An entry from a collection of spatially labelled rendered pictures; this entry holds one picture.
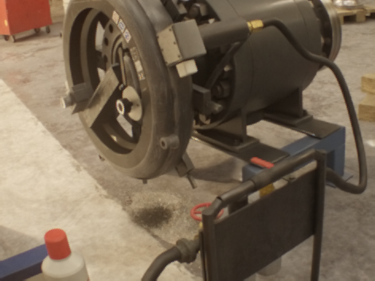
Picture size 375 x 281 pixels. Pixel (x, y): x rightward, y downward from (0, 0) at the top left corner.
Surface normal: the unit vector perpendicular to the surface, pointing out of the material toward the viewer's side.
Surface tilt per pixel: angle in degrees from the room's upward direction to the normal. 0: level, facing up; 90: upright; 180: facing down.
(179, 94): 89
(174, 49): 90
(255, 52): 84
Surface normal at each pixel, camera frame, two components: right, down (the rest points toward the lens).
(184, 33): 0.52, -0.14
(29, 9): 0.65, 0.22
